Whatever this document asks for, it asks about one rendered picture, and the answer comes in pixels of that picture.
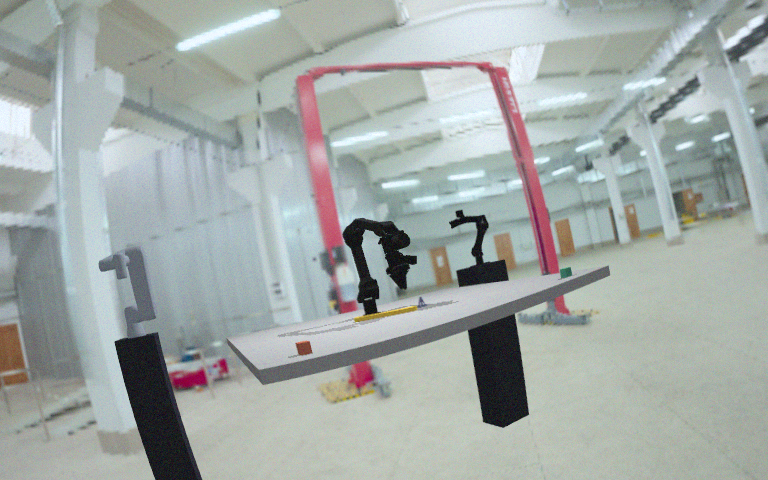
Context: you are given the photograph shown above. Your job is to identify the small orange-brown block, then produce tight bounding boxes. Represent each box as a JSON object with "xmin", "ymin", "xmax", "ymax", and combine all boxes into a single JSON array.
[{"xmin": 295, "ymin": 341, "xmax": 312, "ymax": 355}]

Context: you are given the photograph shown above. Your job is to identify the yellow bar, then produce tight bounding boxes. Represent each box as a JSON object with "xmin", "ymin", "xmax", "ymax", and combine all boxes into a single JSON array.
[{"xmin": 354, "ymin": 306, "xmax": 417, "ymax": 322}]

